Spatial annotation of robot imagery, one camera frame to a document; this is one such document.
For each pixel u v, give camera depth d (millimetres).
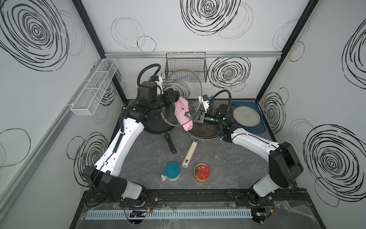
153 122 1073
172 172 756
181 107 692
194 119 681
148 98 511
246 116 1062
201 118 652
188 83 1121
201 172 790
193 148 826
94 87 723
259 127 1024
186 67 1236
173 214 771
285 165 450
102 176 386
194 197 753
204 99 682
